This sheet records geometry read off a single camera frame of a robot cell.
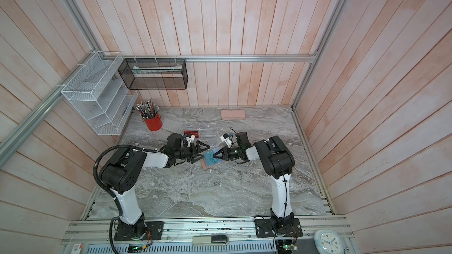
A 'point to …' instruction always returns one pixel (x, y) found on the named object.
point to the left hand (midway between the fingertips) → (207, 153)
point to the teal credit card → (209, 158)
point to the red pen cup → (154, 124)
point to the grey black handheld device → (210, 240)
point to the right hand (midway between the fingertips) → (214, 156)
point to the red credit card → (196, 133)
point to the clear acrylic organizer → (209, 133)
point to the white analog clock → (326, 241)
